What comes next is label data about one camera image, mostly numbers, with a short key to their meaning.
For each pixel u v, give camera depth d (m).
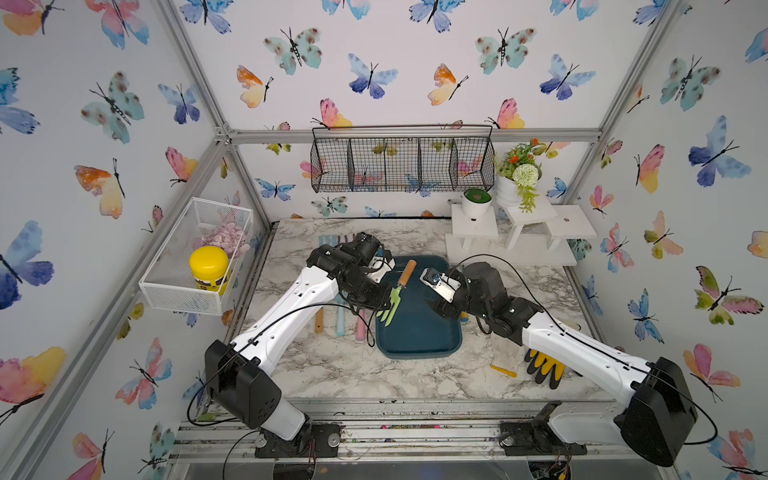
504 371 0.84
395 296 0.79
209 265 0.64
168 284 0.58
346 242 0.62
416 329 0.92
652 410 0.39
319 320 0.95
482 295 0.61
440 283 0.66
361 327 0.92
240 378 0.40
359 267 0.63
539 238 1.12
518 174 0.82
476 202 0.96
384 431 0.77
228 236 0.69
